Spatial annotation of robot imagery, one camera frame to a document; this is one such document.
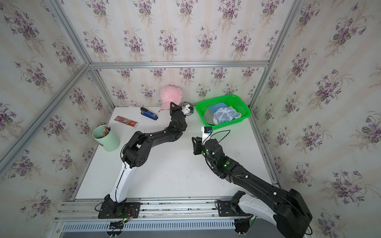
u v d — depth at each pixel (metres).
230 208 0.66
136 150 0.59
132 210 0.73
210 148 0.58
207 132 0.65
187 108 0.90
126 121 1.10
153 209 0.75
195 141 0.72
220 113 1.03
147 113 1.12
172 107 0.90
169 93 0.97
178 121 0.76
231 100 1.15
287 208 0.39
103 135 0.88
